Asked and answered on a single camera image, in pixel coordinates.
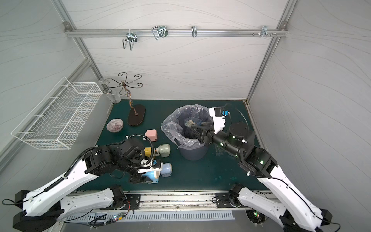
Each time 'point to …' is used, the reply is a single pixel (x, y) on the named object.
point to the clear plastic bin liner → (173, 125)
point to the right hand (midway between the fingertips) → (196, 125)
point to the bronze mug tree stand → (135, 114)
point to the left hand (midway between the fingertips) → (151, 173)
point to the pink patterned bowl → (115, 125)
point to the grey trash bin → (194, 154)
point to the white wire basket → (57, 121)
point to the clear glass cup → (111, 92)
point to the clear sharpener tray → (219, 151)
